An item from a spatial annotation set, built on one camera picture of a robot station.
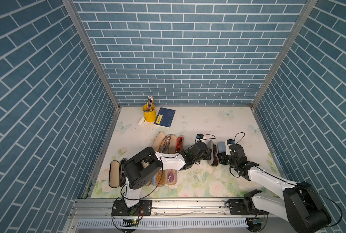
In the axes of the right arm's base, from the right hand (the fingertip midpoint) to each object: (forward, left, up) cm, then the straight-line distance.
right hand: (219, 155), depth 90 cm
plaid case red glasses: (+6, +26, -1) cm, 27 cm away
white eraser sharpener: (+23, +56, 0) cm, 61 cm away
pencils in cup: (+31, +49, +11) cm, 59 cm away
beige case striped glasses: (+6, +38, 0) cm, 39 cm away
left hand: (-2, +3, +5) cm, 6 cm away
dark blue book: (+29, +40, -1) cm, 49 cm away
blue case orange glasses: (-17, +36, -2) cm, 40 cm away
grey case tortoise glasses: (-6, +4, +3) cm, 8 cm away
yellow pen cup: (+25, +49, +4) cm, 55 cm away
